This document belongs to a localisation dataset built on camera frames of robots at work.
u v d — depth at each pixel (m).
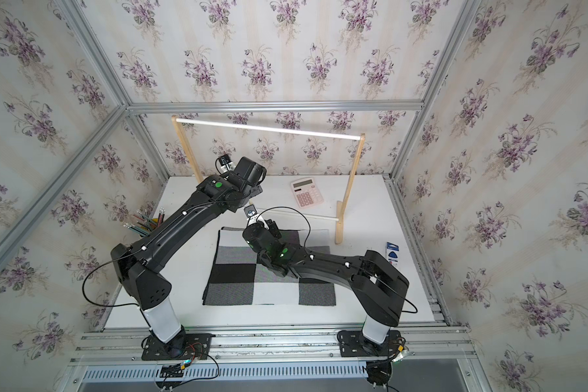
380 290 0.44
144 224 0.87
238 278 0.87
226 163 0.67
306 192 1.11
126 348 0.74
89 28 0.75
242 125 0.73
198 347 0.73
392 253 0.93
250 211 0.67
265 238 0.59
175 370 0.71
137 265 0.44
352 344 0.73
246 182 0.59
